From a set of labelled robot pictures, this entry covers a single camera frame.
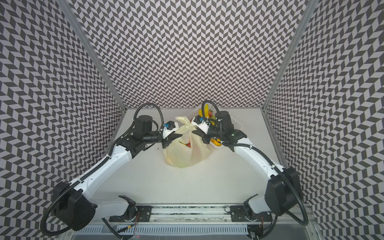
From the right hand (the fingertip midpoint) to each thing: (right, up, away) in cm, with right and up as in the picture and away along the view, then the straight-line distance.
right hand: (194, 134), depth 76 cm
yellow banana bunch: (+8, +12, +28) cm, 31 cm away
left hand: (-7, 0, -3) cm, 7 cm away
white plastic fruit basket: (+11, +15, +33) cm, 38 cm away
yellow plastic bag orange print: (-3, -6, -6) cm, 9 cm away
